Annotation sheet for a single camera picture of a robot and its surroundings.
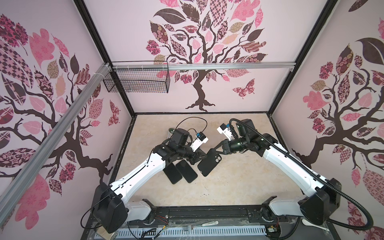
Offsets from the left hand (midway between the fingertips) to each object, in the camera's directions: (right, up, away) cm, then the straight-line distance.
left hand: (204, 157), depth 74 cm
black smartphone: (-10, -11, +14) cm, 20 cm away
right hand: (+4, +4, -3) cm, 7 cm away
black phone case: (+3, -3, 0) cm, 4 cm away
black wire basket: (-47, +49, +33) cm, 75 cm away
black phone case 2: (-18, -13, +14) cm, 27 cm away
